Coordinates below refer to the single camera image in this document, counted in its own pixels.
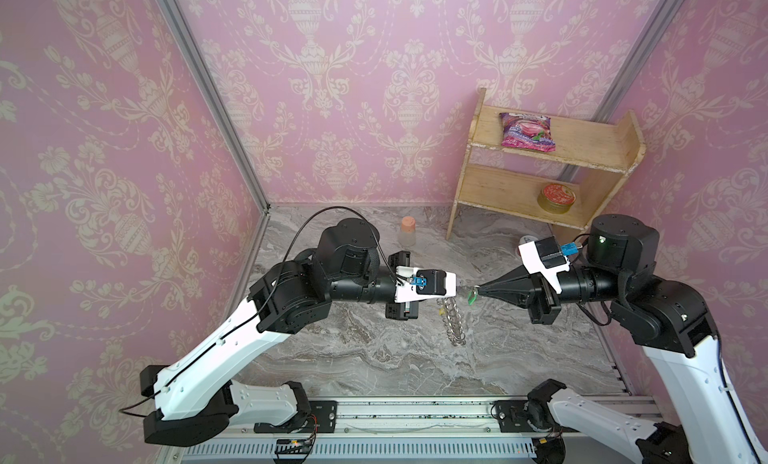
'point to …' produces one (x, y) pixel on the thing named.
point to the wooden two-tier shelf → (544, 167)
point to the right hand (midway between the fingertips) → (482, 287)
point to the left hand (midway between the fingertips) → (446, 285)
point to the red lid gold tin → (556, 198)
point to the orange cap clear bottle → (407, 236)
